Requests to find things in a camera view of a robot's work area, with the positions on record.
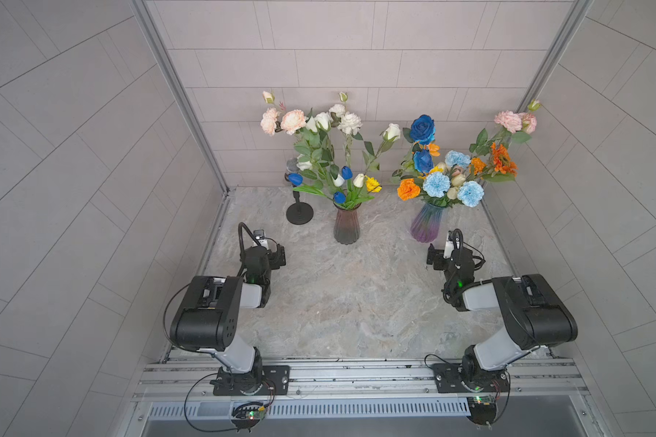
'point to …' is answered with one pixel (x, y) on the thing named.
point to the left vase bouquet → (334, 162)
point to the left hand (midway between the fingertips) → (269, 241)
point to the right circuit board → (483, 409)
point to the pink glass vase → (346, 228)
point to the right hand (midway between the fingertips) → (444, 241)
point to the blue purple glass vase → (425, 226)
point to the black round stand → (298, 213)
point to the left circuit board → (247, 415)
